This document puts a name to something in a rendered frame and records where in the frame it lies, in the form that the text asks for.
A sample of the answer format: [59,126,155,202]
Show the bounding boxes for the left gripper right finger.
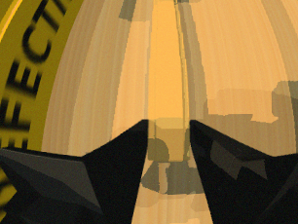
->
[190,120,298,224]

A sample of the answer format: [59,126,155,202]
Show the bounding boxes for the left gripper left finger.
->
[0,119,148,224]

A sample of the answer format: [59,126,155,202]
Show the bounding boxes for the yellow bin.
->
[0,0,84,151]

